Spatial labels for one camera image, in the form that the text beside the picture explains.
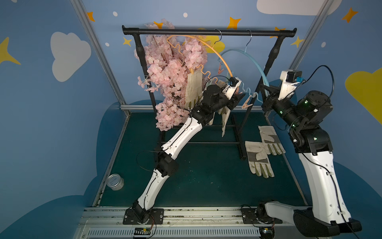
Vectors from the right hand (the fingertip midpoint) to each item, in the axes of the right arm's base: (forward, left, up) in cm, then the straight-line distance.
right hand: (266, 84), depth 55 cm
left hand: (+11, +6, -9) cm, 15 cm away
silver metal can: (-25, +70, -48) cm, 88 cm away
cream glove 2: (-3, -15, -55) cm, 57 cm away
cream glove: (+14, +17, -40) cm, 45 cm away
